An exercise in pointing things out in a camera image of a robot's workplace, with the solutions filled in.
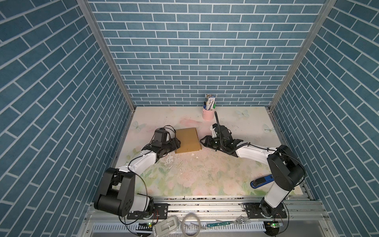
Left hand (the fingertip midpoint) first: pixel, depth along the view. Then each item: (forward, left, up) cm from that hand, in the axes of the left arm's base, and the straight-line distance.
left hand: (177, 143), depth 90 cm
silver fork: (-40, -34, -7) cm, 53 cm away
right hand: (+1, -14, +2) cm, 14 cm away
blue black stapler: (-23, -46, -2) cm, 51 cm away
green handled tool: (-41, -18, -8) cm, 46 cm away
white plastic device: (-41, +4, -6) cm, 42 cm away
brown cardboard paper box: (+1, -7, +2) cm, 8 cm away
